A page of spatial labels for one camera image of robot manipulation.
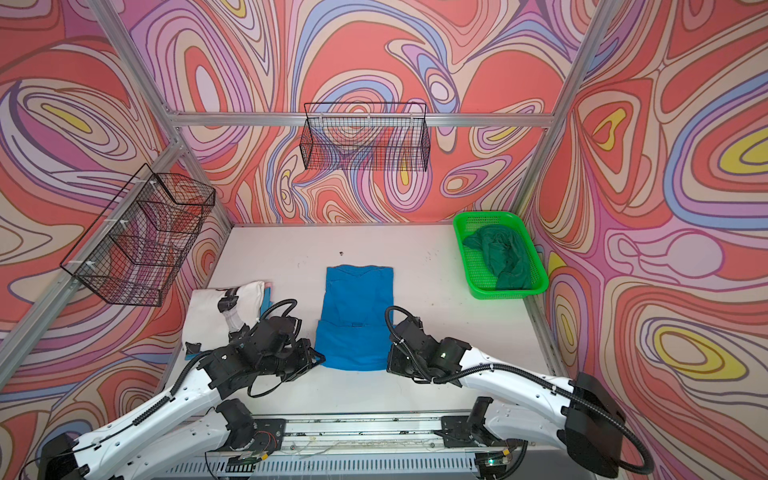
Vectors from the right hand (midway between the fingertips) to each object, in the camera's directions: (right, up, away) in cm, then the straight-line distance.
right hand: (393, 370), depth 78 cm
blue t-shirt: (-11, +10, +16) cm, 22 cm away
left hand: (-15, +4, -3) cm, 16 cm away
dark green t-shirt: (+41, +30, +27) cm, 57 cm away
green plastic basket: (+32, +20, +24) cm, 45 cm away
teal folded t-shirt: (-41, +15, +17) cm, 47 cm away
